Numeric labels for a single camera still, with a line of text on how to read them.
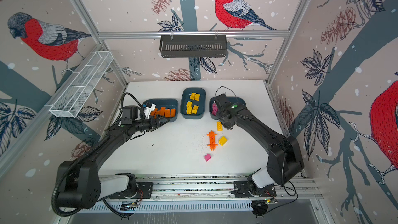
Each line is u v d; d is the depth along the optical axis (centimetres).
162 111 104
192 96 110
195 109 104
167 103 103
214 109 101
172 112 103
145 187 75
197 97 109
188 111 101
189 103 104
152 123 73
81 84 78
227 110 60
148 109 79
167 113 103
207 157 83
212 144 88
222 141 89
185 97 110
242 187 74
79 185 41
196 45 104
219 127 96
